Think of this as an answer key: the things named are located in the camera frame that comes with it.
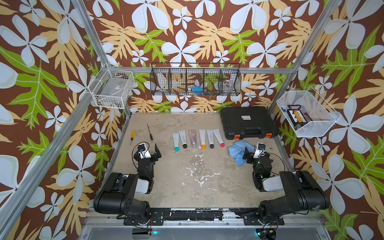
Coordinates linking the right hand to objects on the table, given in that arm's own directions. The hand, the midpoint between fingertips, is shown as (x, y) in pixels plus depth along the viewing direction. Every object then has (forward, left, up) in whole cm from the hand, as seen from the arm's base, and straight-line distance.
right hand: (253, 148), depth 90 cm
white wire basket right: (+11, -27, +19) cm, 35 cm away
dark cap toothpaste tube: (+12, +25, -7) cm, 29 cm away
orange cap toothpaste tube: (+14, +30, -7) cm, 34 cm away
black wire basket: (+38, +35, +24) cm, 57 cm away
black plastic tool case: (+24, -3, -3) cm, 24 cm away
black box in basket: (+10, -21, +18) cm, 29 cm away
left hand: (0, +64, +4) cm, 64 cm away
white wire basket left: (+24, +84, +27) cm, 92 cm away
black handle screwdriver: (+14, +67, -7) cm, 69 cm away
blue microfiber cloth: (0, +10, -4) cm, 10 cm away
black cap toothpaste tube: (+13, +44, -7) cm, 47 cm away
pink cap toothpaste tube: (+17, +19, -8) cm, 27 cm away
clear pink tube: (+15, +37, -7) cm, 41 cm away
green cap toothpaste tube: (+13, +49, -7) cm, 52 cm away
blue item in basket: (+31, +34, +20) cm, 50 cm away
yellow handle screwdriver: (+15, +81, -8) cm, 83 cm away
